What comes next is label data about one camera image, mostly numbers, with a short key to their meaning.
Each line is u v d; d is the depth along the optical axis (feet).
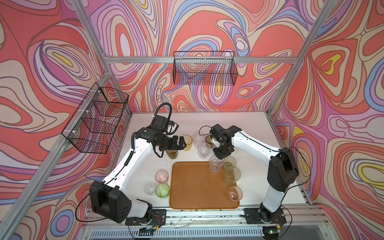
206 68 3.16
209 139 3.05
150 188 2.63
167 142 2.13
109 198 1.27
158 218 2.38
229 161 2.94
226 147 2.36
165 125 2.03
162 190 2.68
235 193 2.63
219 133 2.26
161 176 2.75
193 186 2.76
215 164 2.98
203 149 3.14
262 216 2.19
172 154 3.06
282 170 1.52
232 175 2.82
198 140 3.31
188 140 3.18
